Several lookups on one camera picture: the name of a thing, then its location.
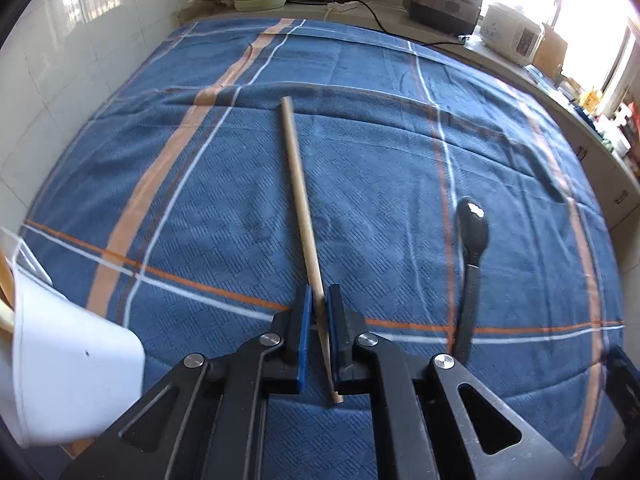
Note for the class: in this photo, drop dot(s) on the patterned brown bamboo chopstick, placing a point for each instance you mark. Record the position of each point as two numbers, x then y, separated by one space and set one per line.
7 281

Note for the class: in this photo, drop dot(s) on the dark rice cooker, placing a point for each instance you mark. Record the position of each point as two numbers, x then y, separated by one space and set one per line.
453 17

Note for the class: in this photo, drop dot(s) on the white rice cooker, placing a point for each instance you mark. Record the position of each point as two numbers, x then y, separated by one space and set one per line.
509 33

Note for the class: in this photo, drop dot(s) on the white plastic utensil holder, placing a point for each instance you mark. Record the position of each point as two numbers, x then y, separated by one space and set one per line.
66 373

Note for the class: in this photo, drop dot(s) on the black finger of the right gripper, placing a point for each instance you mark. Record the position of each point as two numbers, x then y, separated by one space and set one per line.
622 383

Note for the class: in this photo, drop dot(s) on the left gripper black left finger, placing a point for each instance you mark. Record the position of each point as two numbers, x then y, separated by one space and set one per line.
207 417

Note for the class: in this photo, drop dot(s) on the white power strip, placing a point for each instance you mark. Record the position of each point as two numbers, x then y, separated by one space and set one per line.
341 7

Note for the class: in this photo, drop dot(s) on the black spoon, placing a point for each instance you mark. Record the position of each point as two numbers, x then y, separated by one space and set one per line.
474 236

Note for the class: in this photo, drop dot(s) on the cardboard box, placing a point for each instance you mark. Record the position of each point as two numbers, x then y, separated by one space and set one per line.
550 55

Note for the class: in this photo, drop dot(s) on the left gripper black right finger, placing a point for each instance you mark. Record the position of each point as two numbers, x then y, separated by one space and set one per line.
432 418

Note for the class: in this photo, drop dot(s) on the green plate with eggs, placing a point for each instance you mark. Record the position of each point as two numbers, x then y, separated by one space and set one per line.
258 5

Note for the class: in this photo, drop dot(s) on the blue plaid tablecloth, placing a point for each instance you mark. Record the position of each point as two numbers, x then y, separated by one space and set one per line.
171 211

